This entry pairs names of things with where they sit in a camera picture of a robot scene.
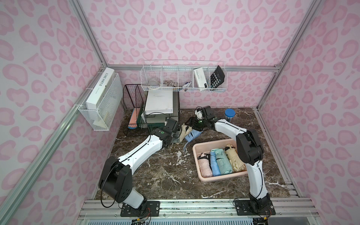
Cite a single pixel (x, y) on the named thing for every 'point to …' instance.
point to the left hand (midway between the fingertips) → (171, 134)
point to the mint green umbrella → (224, 163)
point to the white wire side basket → (101, 119)
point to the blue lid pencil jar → (229, 114)
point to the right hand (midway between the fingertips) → (186, 124)
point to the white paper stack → (159, 101)
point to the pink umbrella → (205, 165)
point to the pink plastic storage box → (205, 147)
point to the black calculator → (217, 78)
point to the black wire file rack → (139, 105)
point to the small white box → (200, 77)
